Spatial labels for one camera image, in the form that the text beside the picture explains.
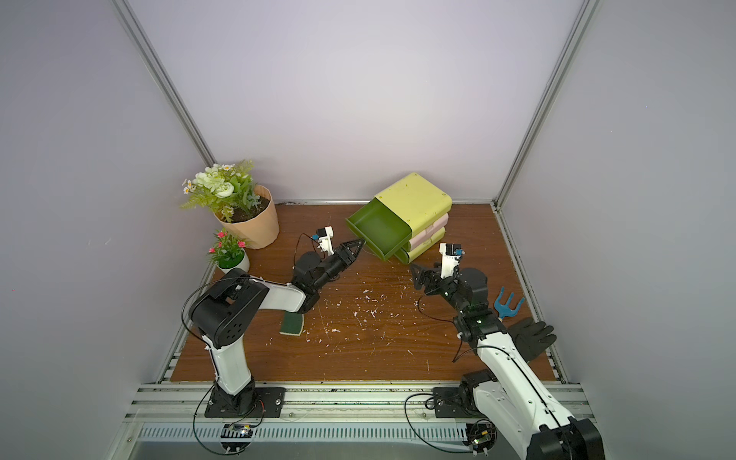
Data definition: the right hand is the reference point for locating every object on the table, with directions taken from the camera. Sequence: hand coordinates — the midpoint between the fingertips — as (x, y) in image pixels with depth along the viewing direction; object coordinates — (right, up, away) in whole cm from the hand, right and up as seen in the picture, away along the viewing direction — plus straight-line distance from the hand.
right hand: (425, 257), depth 77 cm
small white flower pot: (-60, -3, +17) cm, 63 cm away
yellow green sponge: (-39, -21, +8) cm, 45 cm away
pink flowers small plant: (-64, 0, +16) cm, 66 cm away
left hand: (-16, +3, +6) cm, 18 cm away
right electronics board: (+13, -44, -7) cm, 47 cm away
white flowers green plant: (-58, +20, +6) cm, 62 cm away
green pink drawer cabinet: (+2, +15, +13) cm, 20 cm away
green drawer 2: (-5, 0, +17) cm, 18 cm away
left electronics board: (-50, -46, -6) cm, 68 cm away
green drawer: (-13, +8, +17) cm, 23 cm away
